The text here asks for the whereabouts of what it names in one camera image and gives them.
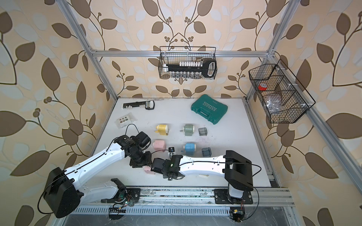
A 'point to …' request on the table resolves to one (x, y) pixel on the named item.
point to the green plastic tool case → (210, 108)
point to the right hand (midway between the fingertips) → (169, 171)
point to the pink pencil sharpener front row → (148, 170)
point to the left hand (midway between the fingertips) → (148, 163)
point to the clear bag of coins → (126, 120)
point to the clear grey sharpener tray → (202, 131)
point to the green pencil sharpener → (188, 129)
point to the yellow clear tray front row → (202, 175)
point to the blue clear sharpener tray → (206, 152)
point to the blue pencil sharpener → (190, 149)
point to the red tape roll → (262, 86)
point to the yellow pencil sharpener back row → (162, 129)
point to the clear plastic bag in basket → (273, 105)
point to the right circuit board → (237, 213)
